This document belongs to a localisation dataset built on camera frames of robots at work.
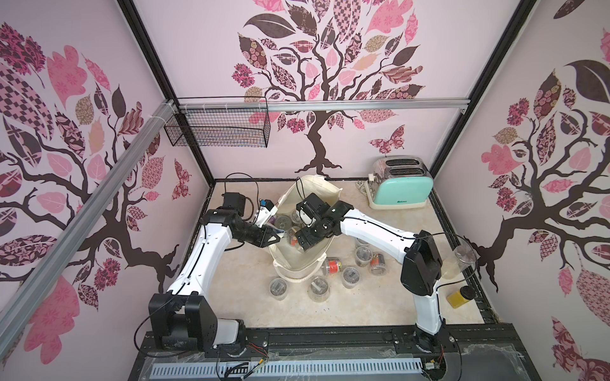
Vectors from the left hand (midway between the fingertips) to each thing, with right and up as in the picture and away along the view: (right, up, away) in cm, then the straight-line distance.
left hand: (275, 244), depth 77 cm
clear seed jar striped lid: (+15, -16, +2) cm, 22 cm away
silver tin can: (0, +6, +17) cm, 18 cm away
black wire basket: (-36, +53, +44) cm, 78 cm away
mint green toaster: (+50, +23, +21) cm, 59 cm away
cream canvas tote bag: (+5, -8, +6) cm, 11 cm away
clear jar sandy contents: (+63, -4, 0) cm, 63 cm away
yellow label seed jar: (+61, -18, -1) cm, 63 cm away
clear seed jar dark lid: (+26, -13, +6) cm, 30 cm away
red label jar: (+20, -9, +9) cm, 24 cm away
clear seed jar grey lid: (+1, -16, +2) cm, 16 cm away
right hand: (+11, +2, +8) cm, 14 cm away
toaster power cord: (+37, +22, +38) cm, 58 cm away
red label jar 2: (+37, -9, +10) cm, 40 cm away
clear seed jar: (+32, -7, +10) cm, 34 cm away
